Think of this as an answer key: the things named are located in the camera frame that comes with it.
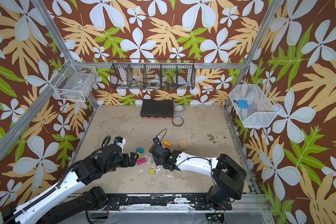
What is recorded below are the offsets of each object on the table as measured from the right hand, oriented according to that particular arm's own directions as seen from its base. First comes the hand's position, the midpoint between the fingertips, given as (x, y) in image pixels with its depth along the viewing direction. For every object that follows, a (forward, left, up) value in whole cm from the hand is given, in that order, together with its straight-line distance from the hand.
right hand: (156, 154), depth 85 cm
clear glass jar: (+42, -17, -6) cm, 46 cm away
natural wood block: (+10, -16, -6) cm, 20 cm away
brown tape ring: (+31, -15, -6) cm, 35 cm away
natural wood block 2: (+11, -19, -7) cm, 23 cm away
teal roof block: (+6, +12, -6) cm, 15 cm away
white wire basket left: (+37, +51, +27) cm, 69 cm away
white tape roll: (+46, +2, +19) cm, 50 cm away
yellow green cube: (-9, +3, -5) cm, 11 cm away
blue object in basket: (+25, -55, +18) cm, 63 cm away
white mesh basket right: (+15, -61, +23) cm, 66 cm away
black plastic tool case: (+42, +2, -4) cm, 42 cm away
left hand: (-5, +12, +10) cm, 16 cm away
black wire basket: (+50, +3, +24) cm, 56 cm away
